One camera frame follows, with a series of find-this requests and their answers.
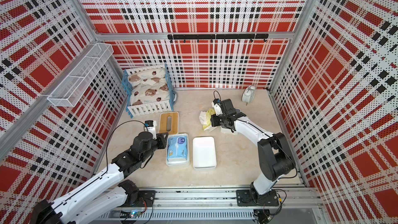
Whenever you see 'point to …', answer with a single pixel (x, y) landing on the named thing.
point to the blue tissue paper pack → (177, 147)
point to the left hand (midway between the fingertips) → (168, 133)
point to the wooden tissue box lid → (162, 122)
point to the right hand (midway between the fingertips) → (213, 118)
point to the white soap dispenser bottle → (248, 94)
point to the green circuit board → (134, 214)
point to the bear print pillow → (148, 86)
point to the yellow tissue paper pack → (205, 117)
